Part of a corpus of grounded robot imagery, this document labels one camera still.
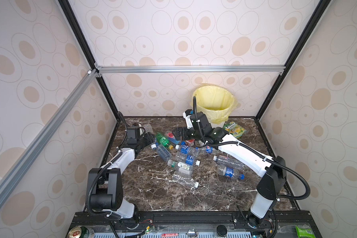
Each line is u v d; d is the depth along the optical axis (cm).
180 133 70
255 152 49
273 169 45
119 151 57
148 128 92
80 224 76
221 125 95
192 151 99
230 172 85
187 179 87
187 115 70
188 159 90
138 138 73
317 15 70
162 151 94
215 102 107
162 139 100
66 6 67
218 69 161
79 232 62
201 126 58
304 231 70
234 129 110
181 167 87
